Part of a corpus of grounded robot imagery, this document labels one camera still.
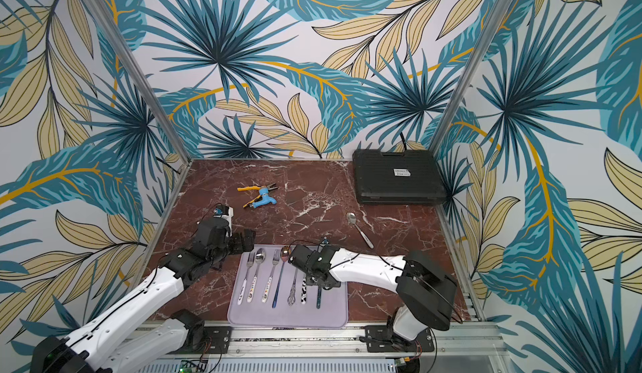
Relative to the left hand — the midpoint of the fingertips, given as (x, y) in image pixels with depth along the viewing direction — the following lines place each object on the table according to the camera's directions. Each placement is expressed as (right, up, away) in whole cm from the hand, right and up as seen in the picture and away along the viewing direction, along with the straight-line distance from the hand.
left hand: (242, 237), depth 81 cm
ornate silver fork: (+16, -20, 0) cm, 25 cm away
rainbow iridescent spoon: (+12, -7, +8) cm, 16 cm away
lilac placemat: (+8, -18, 0) cm, 19 cm away
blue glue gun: (+3, +11, +21) cm, 24 cm away
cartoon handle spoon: (+4, -9, +7) cm, 12 cm away
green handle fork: (+25, -18, +1) cm, 31 cm away
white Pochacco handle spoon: (+38, +4, +19) cm, 42 cm away
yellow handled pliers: (+3, +16, +27) cm, 32 cm away
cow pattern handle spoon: (+20, -18, 0) cm, 27 cm away
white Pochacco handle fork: (+1, -9, +7) cm, 12 cm away
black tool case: (+64, +20, +24) cm, 71 cm away
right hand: (+25, -14, +2) cm, 28 cm away
